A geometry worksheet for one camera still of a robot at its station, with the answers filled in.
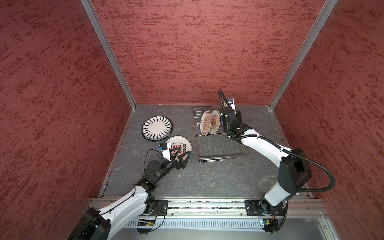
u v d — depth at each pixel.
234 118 0.64
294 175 0.45
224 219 0.72
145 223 0.72
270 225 0.71
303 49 0.87
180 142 0.97
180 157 0.68
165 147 0.68
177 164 0.69
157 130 1.00
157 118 1.10
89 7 0.71
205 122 1.01
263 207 0.65
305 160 0.43
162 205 0.75
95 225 0.45
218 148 0.96
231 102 0.72
